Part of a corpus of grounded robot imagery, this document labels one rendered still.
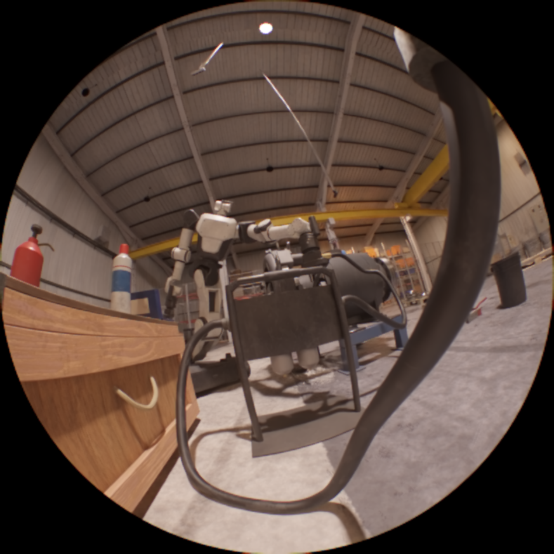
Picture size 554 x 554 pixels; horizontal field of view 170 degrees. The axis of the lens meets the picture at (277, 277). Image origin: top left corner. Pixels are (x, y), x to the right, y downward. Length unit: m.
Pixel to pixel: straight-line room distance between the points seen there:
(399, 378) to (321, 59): 8.80
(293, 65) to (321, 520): 8.76
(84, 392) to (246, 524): 0.38
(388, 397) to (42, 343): 0.42
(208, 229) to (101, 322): 0.97
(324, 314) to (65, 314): 0.68
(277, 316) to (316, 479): 0.50
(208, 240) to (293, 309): 0.82
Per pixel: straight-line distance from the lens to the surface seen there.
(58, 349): 0.37
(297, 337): 0.62
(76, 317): 0.40
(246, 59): 8.18
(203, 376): 1.28
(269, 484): 0.54
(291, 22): 8.48
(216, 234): 1.24
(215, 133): 8.83
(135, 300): 0.77
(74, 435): 0.41
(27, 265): 0.44
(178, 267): 1.37
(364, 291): 1.46
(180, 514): 0.53
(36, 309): 0.35
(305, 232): 0.86
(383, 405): 0.19
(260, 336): 0.60
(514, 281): 1.77
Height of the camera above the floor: 0.39
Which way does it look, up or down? 15 degrees up
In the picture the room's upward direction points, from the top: 11 degrees counter-clockwise
